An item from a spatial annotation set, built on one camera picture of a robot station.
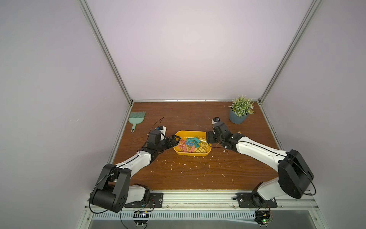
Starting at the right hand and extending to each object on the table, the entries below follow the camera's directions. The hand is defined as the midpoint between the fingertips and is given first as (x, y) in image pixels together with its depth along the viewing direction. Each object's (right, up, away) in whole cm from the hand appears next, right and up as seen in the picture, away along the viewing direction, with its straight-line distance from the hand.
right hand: (212, 132), depth 87 cm
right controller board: (+22, -40, -19) cm, 49 cm away
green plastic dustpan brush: (-57, +8, +23) cm, 62 cm away
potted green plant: (+21, +16, +7) cm, 27 cm away
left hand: (-22, -5, +1) cm, 22 cm away
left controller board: (-39, -42, -16) cm, 60 cm away
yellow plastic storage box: (-12, -8, +5) cm, 15 cm away
